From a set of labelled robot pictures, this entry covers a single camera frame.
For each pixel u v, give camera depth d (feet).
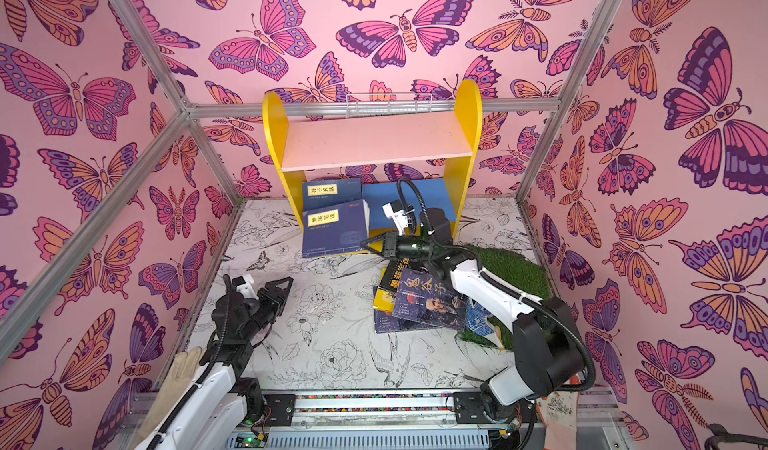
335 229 2.56
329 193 3.04
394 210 2.35
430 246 2.09
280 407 2.41
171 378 2.59
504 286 1.65
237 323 2.08
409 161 3.70
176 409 1.57
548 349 1.40
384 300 2.95
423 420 2.39
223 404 1.95
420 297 2.87
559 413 2.35
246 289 2.49
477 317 2.74
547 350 1.40
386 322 2.87
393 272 3.10
